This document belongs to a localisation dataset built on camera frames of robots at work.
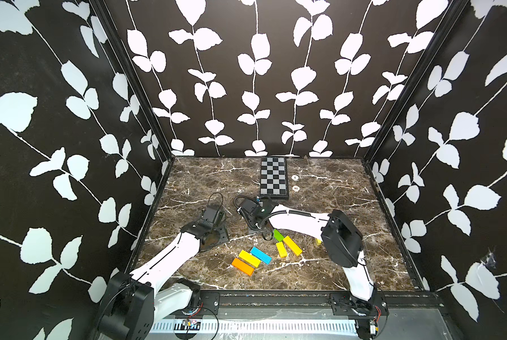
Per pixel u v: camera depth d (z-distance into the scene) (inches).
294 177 43.9
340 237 20.7
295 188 42.4
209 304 28.9
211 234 24.2
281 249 33.8
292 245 34.7
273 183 42.2
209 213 26.7
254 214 27.4
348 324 27.9
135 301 15.6
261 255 33.3
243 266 32.4
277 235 35.6
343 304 28.8
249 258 33.1
